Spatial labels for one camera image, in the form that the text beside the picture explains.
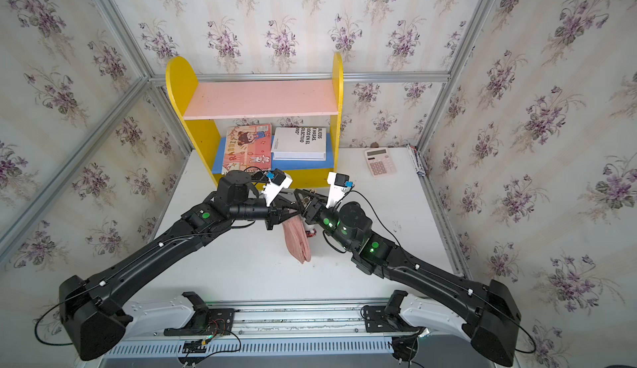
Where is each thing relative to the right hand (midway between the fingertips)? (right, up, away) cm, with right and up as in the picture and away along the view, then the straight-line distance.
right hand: (299, 193), depth 65 cm
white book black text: (-3, +17, +34) cm, 38 cm away
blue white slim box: (+51, +11, +50) cm, 72 cm away
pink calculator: (+34, +10, +49) cm, 60 cm away
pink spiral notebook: (-25, +16, +37) cm, 47 cm away
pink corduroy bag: (-1, -12, 0) cm, 12 cm away
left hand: (+1, -6, +2) cm, 7 cm away
